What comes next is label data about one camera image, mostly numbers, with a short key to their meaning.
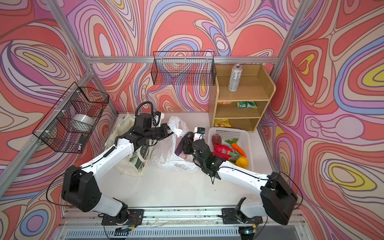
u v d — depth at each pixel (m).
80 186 0.42
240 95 0.88
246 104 0.98
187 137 0.76
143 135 0.63
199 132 0.68
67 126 0.74
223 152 0.86
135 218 0.73
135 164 0.77
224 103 1.02
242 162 0.82
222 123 1.08
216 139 0.95
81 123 0.70
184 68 0.93
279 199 0.41
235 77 0.80
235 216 0.65
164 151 0.85
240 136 0.98
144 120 0.62
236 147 0.94
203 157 0.59
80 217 0.75
